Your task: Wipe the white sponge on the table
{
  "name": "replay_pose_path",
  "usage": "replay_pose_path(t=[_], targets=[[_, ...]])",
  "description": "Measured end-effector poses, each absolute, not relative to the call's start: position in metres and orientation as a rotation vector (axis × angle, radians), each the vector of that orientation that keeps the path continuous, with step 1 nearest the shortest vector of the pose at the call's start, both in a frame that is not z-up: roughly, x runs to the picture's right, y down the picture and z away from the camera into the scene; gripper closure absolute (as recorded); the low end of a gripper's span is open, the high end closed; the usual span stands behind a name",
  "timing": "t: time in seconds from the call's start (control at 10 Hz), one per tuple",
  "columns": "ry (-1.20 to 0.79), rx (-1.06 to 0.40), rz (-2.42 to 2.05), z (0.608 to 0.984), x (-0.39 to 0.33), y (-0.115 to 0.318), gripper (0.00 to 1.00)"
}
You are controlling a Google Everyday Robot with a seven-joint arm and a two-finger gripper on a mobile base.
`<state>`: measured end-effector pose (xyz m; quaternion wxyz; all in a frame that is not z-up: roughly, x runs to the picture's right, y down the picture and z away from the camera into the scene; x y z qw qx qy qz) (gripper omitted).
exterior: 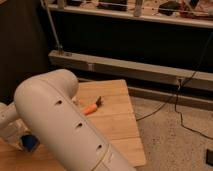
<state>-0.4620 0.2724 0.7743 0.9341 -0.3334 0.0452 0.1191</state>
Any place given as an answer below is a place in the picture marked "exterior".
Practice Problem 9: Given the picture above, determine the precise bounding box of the grey metal beam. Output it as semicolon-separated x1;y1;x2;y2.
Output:
49;50;213;92

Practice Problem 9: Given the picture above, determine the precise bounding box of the black device on shelf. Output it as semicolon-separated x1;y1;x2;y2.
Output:
158;1;180;16

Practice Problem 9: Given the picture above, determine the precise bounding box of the blue and white gripper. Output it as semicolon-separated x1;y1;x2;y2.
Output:
21;134;40;152

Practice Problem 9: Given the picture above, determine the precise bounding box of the black power cable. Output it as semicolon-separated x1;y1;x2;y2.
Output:
135;31;213;141

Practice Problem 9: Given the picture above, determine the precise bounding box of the thin metal pole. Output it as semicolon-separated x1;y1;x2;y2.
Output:
41;0;63;55

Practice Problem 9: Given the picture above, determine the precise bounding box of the black box on floor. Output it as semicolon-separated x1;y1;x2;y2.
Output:
206;149;213;166

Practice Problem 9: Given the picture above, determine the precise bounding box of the orange toy carrot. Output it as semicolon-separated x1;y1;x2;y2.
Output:
83;97;102;115

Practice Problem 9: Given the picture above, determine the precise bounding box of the upper metal shelf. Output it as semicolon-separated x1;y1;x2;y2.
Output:
47;3;213;29

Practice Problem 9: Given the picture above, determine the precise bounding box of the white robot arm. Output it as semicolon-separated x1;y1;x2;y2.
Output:
0;69;136;171

